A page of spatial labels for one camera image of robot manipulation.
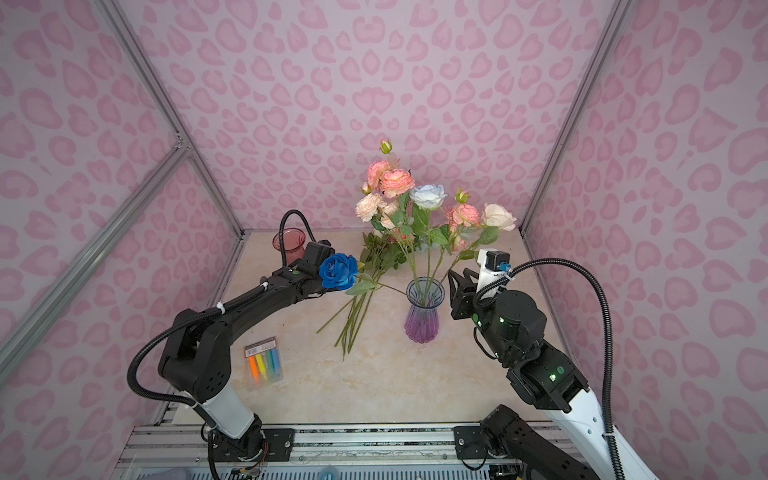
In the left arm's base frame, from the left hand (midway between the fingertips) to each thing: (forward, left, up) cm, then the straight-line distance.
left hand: (345, 273), depth 91 cm
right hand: (-18, -27, +24) cm, 41 cm away
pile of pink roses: (+13, -13, -10) cm, 21 cm away
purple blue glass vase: (-11, -23, +4) cm, 26 cm away
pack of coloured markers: (-22, +23, -12) cm, 34 cm away
